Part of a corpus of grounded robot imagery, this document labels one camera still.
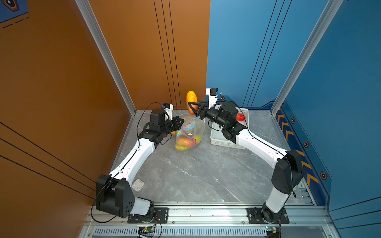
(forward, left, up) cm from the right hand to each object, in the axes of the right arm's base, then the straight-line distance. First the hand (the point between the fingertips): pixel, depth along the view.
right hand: (192, 102), depth 71 cm
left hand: (0, +5, -11) cm, 12 cm away
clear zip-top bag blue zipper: (-9, +1, -13) cm, 16 cm away
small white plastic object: (-27, +31, -37) cm, 56 cm away
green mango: (-8, +8, -30) cm, 32 cm away
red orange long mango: (-6, +4, -26) cm, 27 cm away
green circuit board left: (-47, +22, -39) cm, 65 cm away
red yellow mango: (+23, -35, -35) cm, 54 cm away
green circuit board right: (-46, -39, -42) cm, 74 cm away
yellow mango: (+1, -3, -33) cm, 33 cm away
